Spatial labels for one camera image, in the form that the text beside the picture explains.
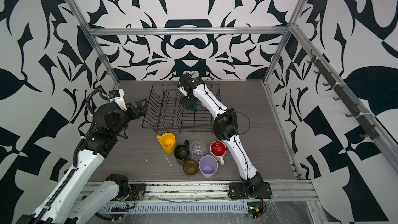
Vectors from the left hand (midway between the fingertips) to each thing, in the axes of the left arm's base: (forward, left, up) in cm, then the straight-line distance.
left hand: (138, 98), depth 71 cm
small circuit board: (-41, -52, -31) cm, 73 cm away
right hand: (+15, -23, -20) cm, 34 cm away
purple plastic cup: (-22, -32, -29) cm, 48 cm away
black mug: (-15, -18, -29) cm, 37 cm away
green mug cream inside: (+12, -25, -25) cm, 38 cm away
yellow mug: (-9, -10, -29) cm, 32 cm away
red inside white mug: (-14, -38, -28) cm, 49 cm away
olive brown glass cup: (-23, -23, -30) cm, 44 cm away
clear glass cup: (-13, -26, -30) cm, 42 cm away
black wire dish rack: (+8, -7, -25) cm, 28 cm away
